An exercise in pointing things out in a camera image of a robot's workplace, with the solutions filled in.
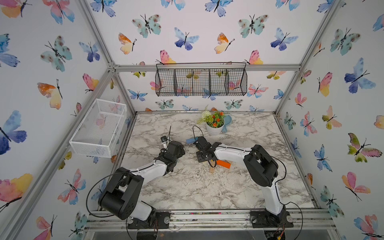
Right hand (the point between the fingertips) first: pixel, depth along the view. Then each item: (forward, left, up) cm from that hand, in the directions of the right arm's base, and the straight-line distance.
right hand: (202, 154), depth 96 cm
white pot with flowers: (+16, -8, +12) cm, 22 cm away
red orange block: (-6, -13, 0) cm, 15 cm away
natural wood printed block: (-10, -6, -1) cm, 12 cm away
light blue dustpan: (+32, -19, -2) cm, 37 cm away
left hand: (+1, +15, +6) cm, 16 cm away
